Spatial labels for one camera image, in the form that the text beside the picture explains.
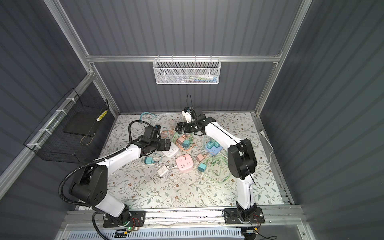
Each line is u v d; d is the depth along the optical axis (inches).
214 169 35.6
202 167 34.9
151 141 28.0
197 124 27.8
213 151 37.9
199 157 36.8
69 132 28.9
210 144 36.9
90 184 17.7
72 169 29.5
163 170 34.3
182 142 39.6
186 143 39.4
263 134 42.6
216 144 37.1
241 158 20.3
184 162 35.9
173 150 37.8
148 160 36.2
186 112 32.5
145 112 47.4
